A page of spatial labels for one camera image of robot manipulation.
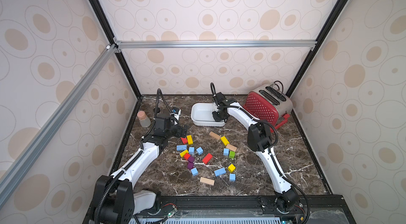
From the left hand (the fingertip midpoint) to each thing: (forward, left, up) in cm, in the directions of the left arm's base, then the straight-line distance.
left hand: (184, 121), depth 85 cm
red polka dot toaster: (+12, -48, +2) cm, 50 cm away
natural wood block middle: (-8, -27, -14) cm, 31 cm away
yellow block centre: (-3, -23, -16) cm, 28 cm away
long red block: (-14, -13, -16) cm, 25 cm away
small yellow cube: (-20, -26, -14) cm, 35 cm away
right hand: (+16, -24, -16) cm, 33 cm away
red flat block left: (-3, +1, -15) cm, 16 cm away
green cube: (-12, -27, -15) cm, 33 cm away
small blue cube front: (-24, -26, -15) cm, 38 cm away
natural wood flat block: (-26, -13, -16) cm, 33 cm away
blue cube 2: (-22, -6, -14) cm, 27 cm away
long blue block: (-21, -20, -16) cm, 33 cm away
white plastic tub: (+16, -9, -16) cm, 24 cm away
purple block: (-18, -4, -16) cm, 24 cm away
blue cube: (-10, -23, -15) cm, 29 cm away
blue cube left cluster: (-10, -9, -14) cm, 19 cm away
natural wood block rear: (+1, -17, -16) cm, 23 cm away
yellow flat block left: (-2, -2, -16) cm, 16 cm away
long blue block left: (-8, +2, -16) cm, 18 cm away
